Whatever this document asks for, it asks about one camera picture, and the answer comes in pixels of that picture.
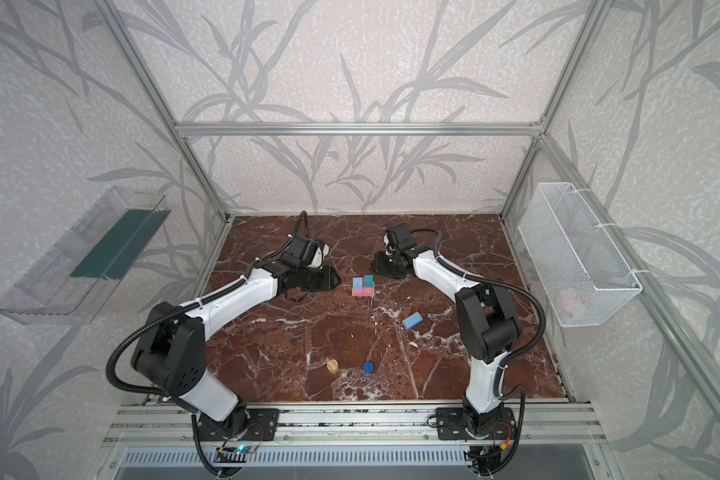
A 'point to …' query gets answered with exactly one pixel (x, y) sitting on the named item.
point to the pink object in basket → (572, 305)
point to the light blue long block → (412, 320)
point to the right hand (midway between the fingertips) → (375, 259)
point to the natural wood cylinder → (332, 366)
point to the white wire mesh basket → (582, 276)
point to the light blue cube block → (357, 283)
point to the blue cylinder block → (368, 367)
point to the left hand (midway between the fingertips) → (342, 272)
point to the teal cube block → (369, 281)
